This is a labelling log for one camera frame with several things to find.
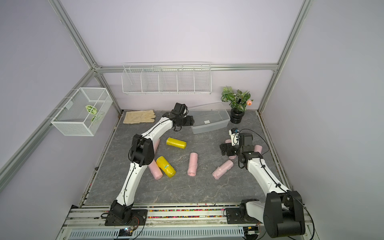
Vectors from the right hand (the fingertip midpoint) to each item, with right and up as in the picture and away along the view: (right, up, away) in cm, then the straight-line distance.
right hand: (227, 144), depth 88 cm
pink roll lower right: (-4, -15, -2) cm, 16 cm away
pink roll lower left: (-43, -16, -1) cm, 45 cm away
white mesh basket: (-83, +18, -4) cm, 85 cm away
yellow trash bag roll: (-32, -1, +10) cm, 33 cm away
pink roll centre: (-21, -12, 0) cm, 24 cm away
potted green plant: (+8, +26, +7) cm, 28 cm away
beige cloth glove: (-65, +18, +32) cm, 75 cm away
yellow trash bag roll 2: (-38, -13, 0) cm, 40 cm away
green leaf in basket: (-76, +21, -9) cm, 79 cm away
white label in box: (-10, +14, +27) cm, 32 cm away
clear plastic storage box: (-9, +18, +30) cm, 36 cm away
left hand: (-22, +14, +16) cm, 31 cm away
